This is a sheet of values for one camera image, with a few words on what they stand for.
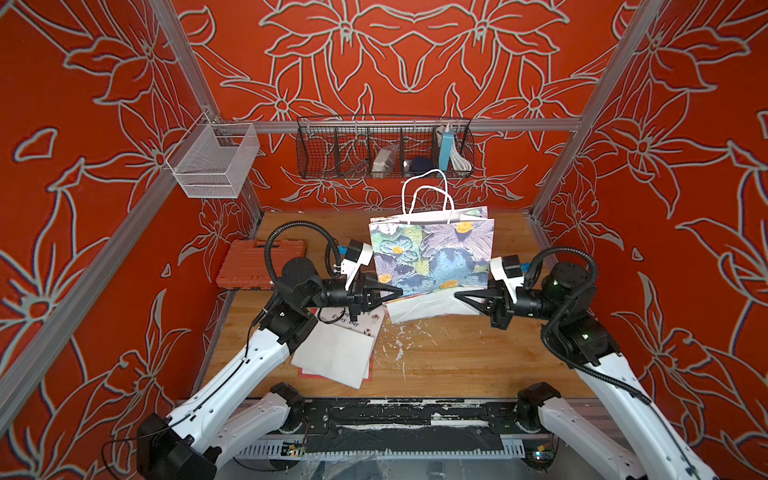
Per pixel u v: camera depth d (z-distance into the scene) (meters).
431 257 0.51
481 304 0.58
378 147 1.00
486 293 0.55
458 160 0.92
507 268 0.49
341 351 0.81
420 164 1.00
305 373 0.79
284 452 0.71
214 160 0.92
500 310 0.53
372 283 0.55
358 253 0.51
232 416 0.53
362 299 0.52
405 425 0.73
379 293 0.56
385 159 0.92
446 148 0.85
